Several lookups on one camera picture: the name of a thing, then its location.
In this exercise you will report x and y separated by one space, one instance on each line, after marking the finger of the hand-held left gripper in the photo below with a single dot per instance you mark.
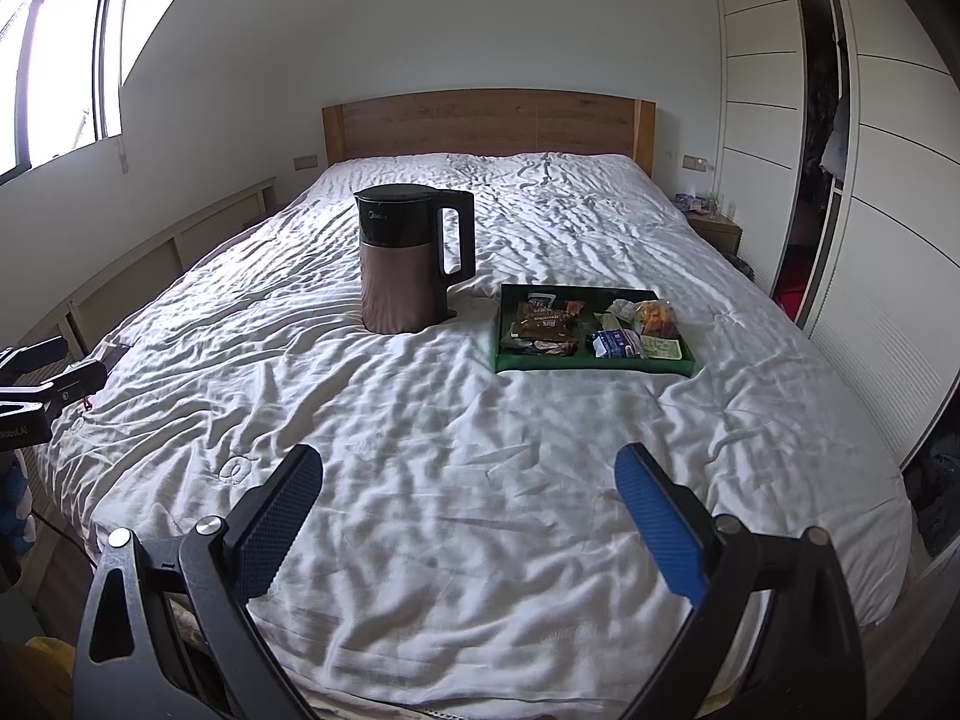
34 355
60 386

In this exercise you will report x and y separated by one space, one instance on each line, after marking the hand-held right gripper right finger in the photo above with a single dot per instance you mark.
664 525

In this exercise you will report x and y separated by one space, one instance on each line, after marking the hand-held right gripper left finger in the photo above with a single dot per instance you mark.
274 525

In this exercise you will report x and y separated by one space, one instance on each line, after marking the green tray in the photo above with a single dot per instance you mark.
592 365

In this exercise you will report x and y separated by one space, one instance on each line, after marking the green white labelled packet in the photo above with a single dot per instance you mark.
662 349

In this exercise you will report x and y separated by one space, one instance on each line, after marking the blue white snack packet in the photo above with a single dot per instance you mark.
616 345

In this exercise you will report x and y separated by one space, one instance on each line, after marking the clear bag of dried fruit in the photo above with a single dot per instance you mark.
658 319

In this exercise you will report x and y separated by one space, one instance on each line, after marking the long black white packet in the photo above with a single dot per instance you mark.
540 347

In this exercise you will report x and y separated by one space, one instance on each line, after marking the clear pink snack packet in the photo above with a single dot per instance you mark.
622 308

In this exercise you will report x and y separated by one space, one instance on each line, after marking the brown snack packet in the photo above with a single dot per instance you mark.
541 326

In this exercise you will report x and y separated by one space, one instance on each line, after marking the small red snack packet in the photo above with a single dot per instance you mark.
574 308

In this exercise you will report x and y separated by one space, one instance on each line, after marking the black gold cookie packet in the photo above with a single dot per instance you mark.
541 301

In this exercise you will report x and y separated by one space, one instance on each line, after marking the yellow cloth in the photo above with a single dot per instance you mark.
45 664

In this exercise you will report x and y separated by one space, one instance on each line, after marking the red cloth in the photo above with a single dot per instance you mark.
791 304

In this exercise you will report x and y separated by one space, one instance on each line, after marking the dark clothes pile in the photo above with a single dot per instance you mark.
937 495

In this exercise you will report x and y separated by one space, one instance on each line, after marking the black and copper electric kettle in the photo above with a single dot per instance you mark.
397 277

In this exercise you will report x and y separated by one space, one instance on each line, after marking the window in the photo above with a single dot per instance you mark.
60 67

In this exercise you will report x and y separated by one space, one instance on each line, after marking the wooden nightstand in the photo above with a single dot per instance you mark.
716 231

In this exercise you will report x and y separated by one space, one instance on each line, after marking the purple packet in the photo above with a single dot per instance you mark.
686 202

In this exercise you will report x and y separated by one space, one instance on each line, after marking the clear glass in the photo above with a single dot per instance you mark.
714 204

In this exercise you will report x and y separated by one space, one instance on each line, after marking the white wardrobe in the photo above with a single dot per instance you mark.
892 165

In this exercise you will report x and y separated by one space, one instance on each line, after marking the wooden headboard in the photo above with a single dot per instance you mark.
487 124

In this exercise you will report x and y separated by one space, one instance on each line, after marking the hanging clothes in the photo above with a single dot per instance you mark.
821 90

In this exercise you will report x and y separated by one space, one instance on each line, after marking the beige low wall cabinet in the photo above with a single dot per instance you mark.
150 255

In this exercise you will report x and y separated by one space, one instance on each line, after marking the beige wall switch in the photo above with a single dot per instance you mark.
694 161
306 162

